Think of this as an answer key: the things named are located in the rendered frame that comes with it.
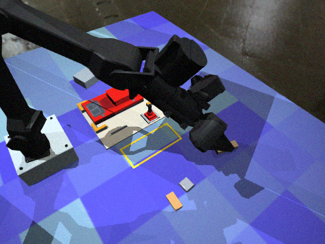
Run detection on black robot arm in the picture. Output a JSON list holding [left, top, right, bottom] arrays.
[[0, 0, 225, 163]]

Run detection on tan rectangular block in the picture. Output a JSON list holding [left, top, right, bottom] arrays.
[[215, 140, 239, 155]]

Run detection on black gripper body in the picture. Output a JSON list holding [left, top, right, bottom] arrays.
[[159, 87, 228, 153]]

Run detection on brown rectangular block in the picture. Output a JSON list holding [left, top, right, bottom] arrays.
[[166, 192, 183, 211]]

